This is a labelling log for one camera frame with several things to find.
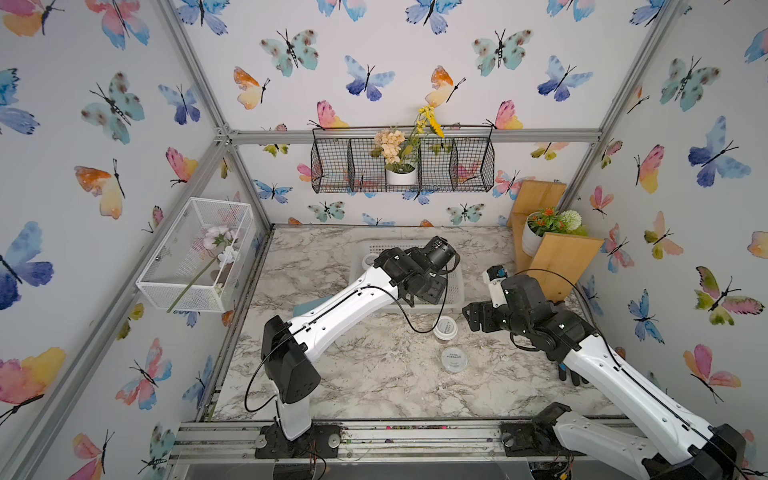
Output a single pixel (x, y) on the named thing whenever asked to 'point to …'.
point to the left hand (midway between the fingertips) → (430, 281)
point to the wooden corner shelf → (562, 259)
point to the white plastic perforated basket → (454, 295)
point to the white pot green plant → (548, 220)
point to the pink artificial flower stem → (218, 240)
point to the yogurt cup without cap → (454, 359)
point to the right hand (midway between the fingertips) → (480, 304)
